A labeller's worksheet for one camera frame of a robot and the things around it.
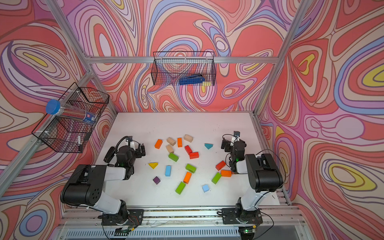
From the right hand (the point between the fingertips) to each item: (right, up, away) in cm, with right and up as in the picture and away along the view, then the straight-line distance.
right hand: (231, 141), depth 96 cm
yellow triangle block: (-49, -14, -7) cm, 52 cm away
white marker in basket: (-81, +1, -25) cm, 84 cm away
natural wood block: (-40, -1, +4) cm, 40 cm away
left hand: (-61, -2, -3) cm, 61 cm away
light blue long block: (-40, -17, -7) cm, 44 cm away
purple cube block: (-46, -21, -12) cm, 52 cm away
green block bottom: (-32, -24, -14) cm, 43 cm away
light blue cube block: (-18, -25, -15) cm, 34 cm away
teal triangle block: (-15, -3, +5) cm, 16 cm away
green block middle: (-27, -16, -6) cm, 32 cm away
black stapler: (-78, -8, -3) cm, 79 cm away
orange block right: (-6, -18, -10) cm, 21 cm away
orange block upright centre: (-35, -1, +5) cm, 35 cm away
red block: (-29, -5, 0) cm, 29 cm away
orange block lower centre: (-28, -20, -11) cm, 36 cm away
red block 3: (-8, -14, -6) cm, 18 cm away
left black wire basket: (-90, +8, -20) cm, 92 cm away
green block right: (-11, -21, -10) cm, 26 cm away
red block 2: (-25, -9, -3) cm, 26 cm away
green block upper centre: (-38, -10, -1) cm, 39 cm away
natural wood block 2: (-29, +2, +8) cm, 30 cm away
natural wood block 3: (-41, -5, +2) cm, 41 cm away
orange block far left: (-49, -2, +5) cm, 49 cm away
